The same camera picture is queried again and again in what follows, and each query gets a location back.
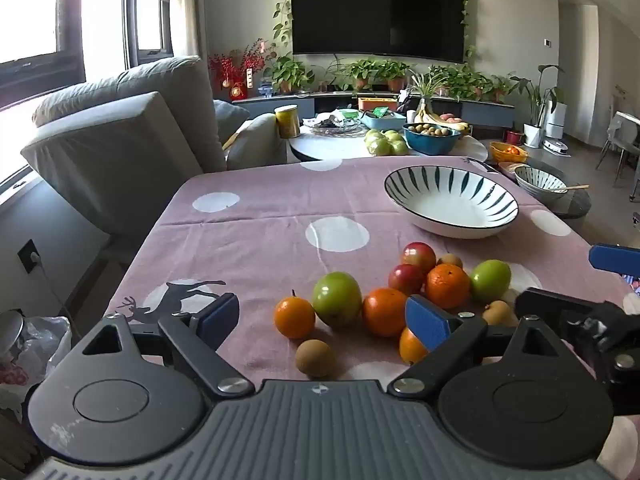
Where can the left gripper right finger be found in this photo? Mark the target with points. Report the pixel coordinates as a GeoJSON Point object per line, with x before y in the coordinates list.
{"type": "Point", "coordinates": [450, 341]}

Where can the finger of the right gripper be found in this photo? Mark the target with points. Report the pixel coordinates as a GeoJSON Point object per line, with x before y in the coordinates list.
{"type": "Point", "coordinates": [615, 258]}
{"type": "Point", "coordinates": [560, 309]}

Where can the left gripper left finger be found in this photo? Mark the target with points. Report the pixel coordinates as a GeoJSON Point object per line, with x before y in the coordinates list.
{"type": "Point", "coordinates": [194, 340]}

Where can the large orange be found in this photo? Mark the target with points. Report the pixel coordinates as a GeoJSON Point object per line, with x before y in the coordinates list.
{"type": "Point", "coordinates": [447, 286]}

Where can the brown kiwi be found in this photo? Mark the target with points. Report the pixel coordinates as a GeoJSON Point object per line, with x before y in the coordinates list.
{"type": "Point", "coordinates": [499, 313]}
{"type": "Point", "coordinates": [450, 259]}
{"type": "Point", "coordinates": [315, 358]}

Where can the red apple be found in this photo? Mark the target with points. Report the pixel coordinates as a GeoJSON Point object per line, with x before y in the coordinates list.
{"type": "Point", "coordinates": [419, 254]}
{"type": "Point", "coordinates": [406, 278]}

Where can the green apple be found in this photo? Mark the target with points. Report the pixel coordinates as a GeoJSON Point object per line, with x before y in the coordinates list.
{"type": "Point", "coordinates": [337, 299]}
{"type": "Point", "coordinates": [490, 280]}

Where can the small orange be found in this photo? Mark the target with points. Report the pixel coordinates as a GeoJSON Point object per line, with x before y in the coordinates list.
{"type": "Point", "coordinates": [294, 317]}

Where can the brown kiwi front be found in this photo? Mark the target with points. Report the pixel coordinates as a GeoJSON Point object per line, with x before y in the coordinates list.
{"type": "Point", "coordinates": [315, 358]}

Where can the brown kiwi back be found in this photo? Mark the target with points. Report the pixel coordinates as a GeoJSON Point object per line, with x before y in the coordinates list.
{"type": "Point", "coordinates": [450, 259]}

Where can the dark round side table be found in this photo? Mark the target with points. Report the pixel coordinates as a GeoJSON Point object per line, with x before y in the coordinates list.
{"type": "Point", "coordinates": [572, 206]}

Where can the small striped bowl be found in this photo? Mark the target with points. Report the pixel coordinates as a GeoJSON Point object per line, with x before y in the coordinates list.
{"type": "Point", "coordinates": [538, 183]}

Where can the grey dining chair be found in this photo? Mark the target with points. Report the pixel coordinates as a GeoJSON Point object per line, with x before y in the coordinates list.
{"type": "Point", "coordinates": [615, 139]}

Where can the striped white ceramic bowl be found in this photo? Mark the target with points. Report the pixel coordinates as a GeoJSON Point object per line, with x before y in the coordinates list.
{"type": "Point", "coordinates": [450, 202]}

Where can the pink polka dot tablecloth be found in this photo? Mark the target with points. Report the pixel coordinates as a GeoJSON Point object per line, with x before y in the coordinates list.
{"type": "Point", "coordinates": [270, 232]}

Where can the white plastic bag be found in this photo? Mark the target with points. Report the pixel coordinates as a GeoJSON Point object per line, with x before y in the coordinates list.
{"type": "Point", "coordinates": [30, 349]}

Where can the white robot vacuum dock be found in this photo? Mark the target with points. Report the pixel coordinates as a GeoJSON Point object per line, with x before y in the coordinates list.
{"type": "Point", "coordinates": [554, 123]}

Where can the tall potted plant white pot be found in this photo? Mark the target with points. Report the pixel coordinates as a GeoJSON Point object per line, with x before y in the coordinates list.
{"type": "Point", "coordinates": [537, 98]}

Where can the orange bowl of tangerines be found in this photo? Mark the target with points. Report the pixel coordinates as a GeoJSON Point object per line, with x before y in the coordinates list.
{"type": "Point", "coordinates": [505, 152]}

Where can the blue bowl of kiwis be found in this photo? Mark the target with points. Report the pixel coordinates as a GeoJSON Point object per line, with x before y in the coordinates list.
{"type": "Point", "coordinates": [431, 140]}

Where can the grey sofa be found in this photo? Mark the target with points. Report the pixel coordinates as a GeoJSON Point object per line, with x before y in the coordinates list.
{"type": "Point", "coordinates": [118, 149]}

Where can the plate of green apples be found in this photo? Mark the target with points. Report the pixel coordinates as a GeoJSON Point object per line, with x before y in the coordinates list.
{"type": "Point", "coordinates": [385, 143]}

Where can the banana bunch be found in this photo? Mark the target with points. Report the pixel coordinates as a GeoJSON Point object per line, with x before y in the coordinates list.
{"type": "Point", "coordinates": [425, 114]}

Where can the round white coffee table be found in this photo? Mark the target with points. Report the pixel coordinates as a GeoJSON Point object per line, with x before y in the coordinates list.
{"type": "Point", "coordinates": [308, 147]}

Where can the light blue snack tray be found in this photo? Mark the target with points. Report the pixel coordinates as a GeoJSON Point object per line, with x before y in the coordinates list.
{"type": "Point", "coordinates": [393, 121]}

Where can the glass plate with snacks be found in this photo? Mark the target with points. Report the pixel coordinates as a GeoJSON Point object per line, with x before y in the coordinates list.
{"type": "Point", "coordinates": [334, 124]}

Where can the yellow tin can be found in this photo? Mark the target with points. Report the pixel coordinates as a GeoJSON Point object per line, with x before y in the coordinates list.
{"type": "Point", "coordinates": [288, 121]}

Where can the orange box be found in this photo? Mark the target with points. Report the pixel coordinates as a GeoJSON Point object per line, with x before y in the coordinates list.
{"type": "Point", "coordinates": [371, 102]}

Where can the spider plant in vase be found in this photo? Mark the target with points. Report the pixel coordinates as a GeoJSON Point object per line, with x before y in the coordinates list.
{"type": "Point", "coordinates": [425, 86]}

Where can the red flower decoration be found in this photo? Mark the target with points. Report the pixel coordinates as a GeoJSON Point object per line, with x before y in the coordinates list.
{"type": "Point", "coordinates": [235, 71]}

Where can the potted green plant left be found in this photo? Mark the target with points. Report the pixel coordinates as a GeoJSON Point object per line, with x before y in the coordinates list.
{"type": "Point", "coordinates": [288, 75]}

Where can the wall power socket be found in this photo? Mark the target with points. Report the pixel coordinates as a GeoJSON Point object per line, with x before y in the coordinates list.
{"type": "Point", "coordinates": [29, 256]}

